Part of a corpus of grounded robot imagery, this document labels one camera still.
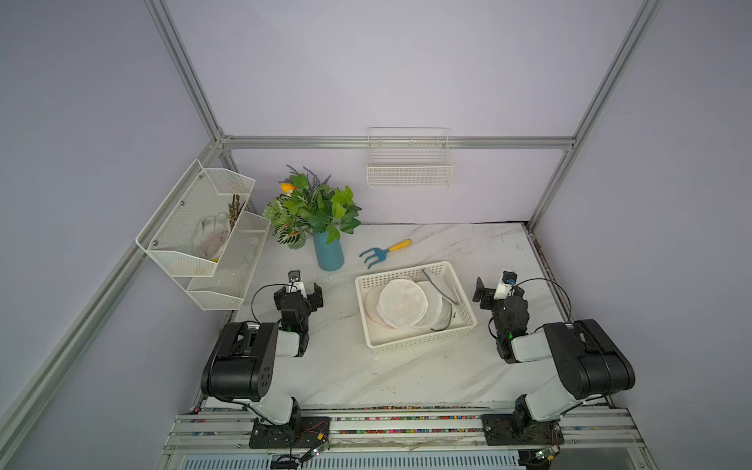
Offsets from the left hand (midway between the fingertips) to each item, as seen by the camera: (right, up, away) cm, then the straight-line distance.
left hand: (300, 288), depth 95 cm
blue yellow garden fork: (+26, +11, +16) cm, 33 cm away
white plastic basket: (+27, -14, -7) cm, 31 cm away
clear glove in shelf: (-19, +17, -17) cm, 31 cm away
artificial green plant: (+7, +25, -13) cm, 29 cm away
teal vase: (+8, +11, +12) cm, 18 cm away
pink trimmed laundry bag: (+24, -5, -2) cm, 24 cm away
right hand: (+64, +2, -2) cm, 64 cm away
